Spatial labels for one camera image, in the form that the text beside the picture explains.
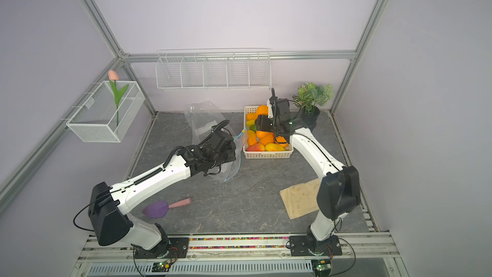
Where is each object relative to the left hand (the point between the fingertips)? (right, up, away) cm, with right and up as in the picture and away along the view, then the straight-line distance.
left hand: (233, 152), depth 79 cm
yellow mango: (+19, +1, +18) cm, 26 cm away
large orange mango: (+13, +18, +6) cm, 23 cm away
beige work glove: (+31, -22, +7) cm, 38 cm away
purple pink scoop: (-33, -25, +4) cm, 42 cm away
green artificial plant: (+36, +26, +13) cm, 46 cm away
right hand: (+12, +14, +7) cm, 20 cm away
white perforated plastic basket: (+9, -3, +17) cm, 20 cm away
